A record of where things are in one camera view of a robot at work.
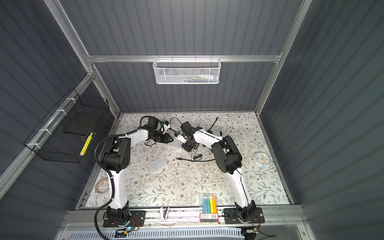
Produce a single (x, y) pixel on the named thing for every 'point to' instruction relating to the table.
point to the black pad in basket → (81, 123)
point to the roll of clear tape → (102, 185)
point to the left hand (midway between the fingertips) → (171, 140)
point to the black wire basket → (67, 132)
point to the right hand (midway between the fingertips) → (188, 146)
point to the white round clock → (261, 159)
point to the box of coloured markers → (208, 207)
